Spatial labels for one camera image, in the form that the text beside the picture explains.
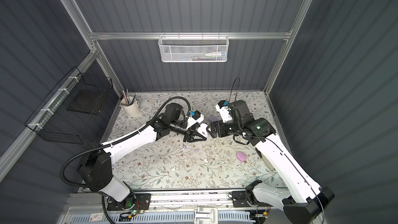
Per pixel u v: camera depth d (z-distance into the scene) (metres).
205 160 0.87
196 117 0.65
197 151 0.91
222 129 0.60
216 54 0.90
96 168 0.44
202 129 0.68
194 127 0.67
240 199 0.73
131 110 1.02
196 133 0.68
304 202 0.37
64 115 0.71
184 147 0.91
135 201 0.72
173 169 0.83
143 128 0.56
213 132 0.61
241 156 0.88
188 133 0.65
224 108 0.62
